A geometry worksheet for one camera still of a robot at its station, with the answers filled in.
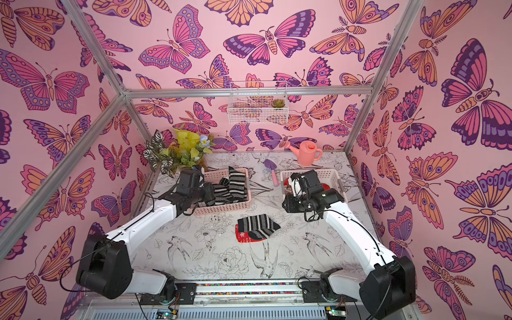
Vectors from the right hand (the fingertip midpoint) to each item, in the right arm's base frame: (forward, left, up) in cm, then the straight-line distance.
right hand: (288, 202), depth 80 cm
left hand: (+9, +33, -2) cm, 34 cm away
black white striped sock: (+14, +23, -12) cm, 29 cm away
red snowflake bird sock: (-9, +18, -16) cm, 25 cm away
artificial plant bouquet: (+22, +47, +8) cm, 53 cm away
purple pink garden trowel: (+33, +6, -15) cm, 37 cm away
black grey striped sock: (+11, +30, -10) cm, 33 cm away
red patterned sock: (+16, -1, -12) cm, 20 cm away
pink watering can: (+35, -13, -7) cm, 38 cm away
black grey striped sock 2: (-4, +12, -15) cm, 19 cm away
